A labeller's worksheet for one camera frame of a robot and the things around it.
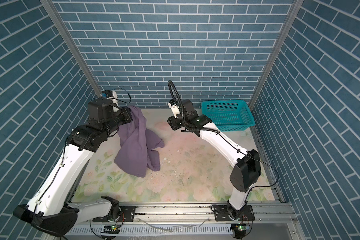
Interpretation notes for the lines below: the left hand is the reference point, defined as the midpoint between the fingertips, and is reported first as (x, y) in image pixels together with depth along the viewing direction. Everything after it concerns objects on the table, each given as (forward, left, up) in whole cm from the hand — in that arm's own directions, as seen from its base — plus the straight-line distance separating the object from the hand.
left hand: (131, 108), depth 67 cm
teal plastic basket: (+31, -61, -39) cm, 78 cm away
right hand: (+5, -16, -12) cm, 21 cm away
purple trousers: (-9, -1, -19) cm, 21 cm away
